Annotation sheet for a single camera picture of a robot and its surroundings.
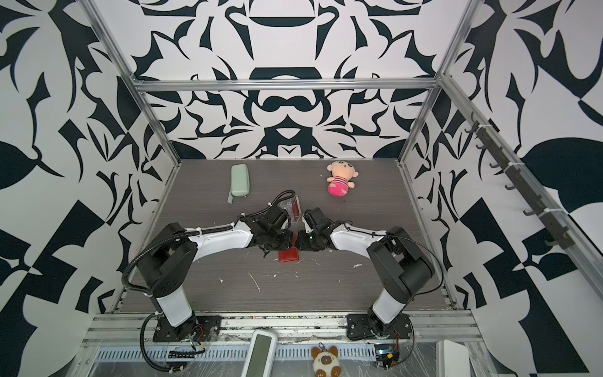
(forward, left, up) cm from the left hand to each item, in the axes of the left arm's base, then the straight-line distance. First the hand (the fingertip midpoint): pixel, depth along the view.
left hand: (296, 240), depth 88 cm
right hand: (0, -1, -2) cm, 2 cm away
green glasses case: (+31, +25, -2) cm, 39 cm away
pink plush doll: (+31, -22, +2) cm, 38 cm away
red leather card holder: (-3, +2, -6) cm, 7 cm away
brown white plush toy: (-37, -8, -1) cm, 37 cm away
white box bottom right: (-37, -43, +1) cm, 57 cm away
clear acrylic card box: (+15, +1, -1) cm, 15 cm away
